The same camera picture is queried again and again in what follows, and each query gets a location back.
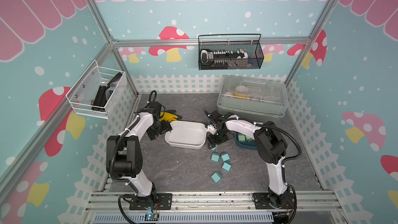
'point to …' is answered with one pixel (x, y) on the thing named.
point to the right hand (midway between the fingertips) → (213, 144)
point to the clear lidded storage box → (259, 100)
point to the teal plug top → (212, 150)
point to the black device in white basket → (100, 99)
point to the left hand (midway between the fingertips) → (164, 135)
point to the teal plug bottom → (216, 177)
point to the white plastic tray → (186, 135)
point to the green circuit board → (151, 216)
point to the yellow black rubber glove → (168, 116)
